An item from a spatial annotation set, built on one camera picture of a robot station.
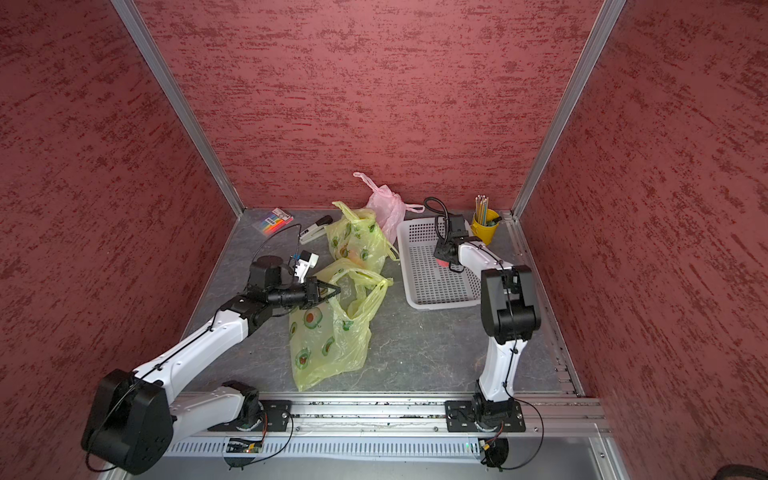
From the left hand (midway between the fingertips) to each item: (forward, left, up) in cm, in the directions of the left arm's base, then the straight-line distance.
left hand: (338, 296), depth 77 cm
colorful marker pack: (+43, +33, -17) cm, 57 cm away
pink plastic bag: (+37, -12, -3) cm, 39 cm away
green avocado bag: (-9, +1, -5) cm, 10 cm away
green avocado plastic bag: (+21, -3, -2) cm, 22 cm away
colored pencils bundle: (+37, -45, -2) cm, 58 cm away
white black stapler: (+37, +16, -16) cm, 43 cm away
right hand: (+23, -32, -12) cm, 41 cm away
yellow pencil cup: (+32, -48, -10) cm, 59 cm away
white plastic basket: (+15, -27, -17) cm, 35 cm away
